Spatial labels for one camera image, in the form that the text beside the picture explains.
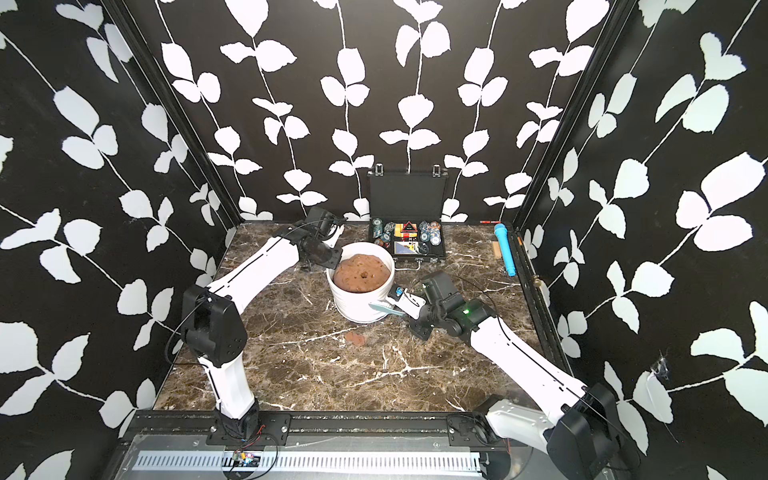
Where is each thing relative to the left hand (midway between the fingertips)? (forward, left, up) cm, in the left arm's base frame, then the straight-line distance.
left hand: (338, 253), depth 90 cm
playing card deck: (+14, -23, -14) cm, 30 cm away
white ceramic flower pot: (-14, -13, -2) cm, 19 cm away
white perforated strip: (-51, +4, -16) cm, 54 cm away
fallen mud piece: (-20, -5, -17) cm, 27 cm away
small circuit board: (-50, +21, -16) cm, 56 cm away
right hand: (-20, -19, 0) cm, 27 cm away
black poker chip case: (+25, -24, -7) cm, 35 cm away
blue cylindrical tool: (+18, -61, -13) cm, 65 cm away
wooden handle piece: (+11, -57, -15) cm, 60 cm away
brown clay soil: (-5, -5, -4) cm, 8 cm away
